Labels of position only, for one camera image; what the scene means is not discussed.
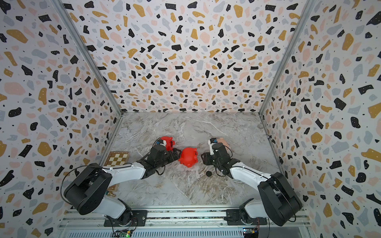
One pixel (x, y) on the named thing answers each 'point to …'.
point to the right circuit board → (250, 232)
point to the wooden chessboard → (116, 158)
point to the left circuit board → (125, 234)
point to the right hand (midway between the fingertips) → (205, 155)
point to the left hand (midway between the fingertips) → (179, 153)
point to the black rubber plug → (209, 173)
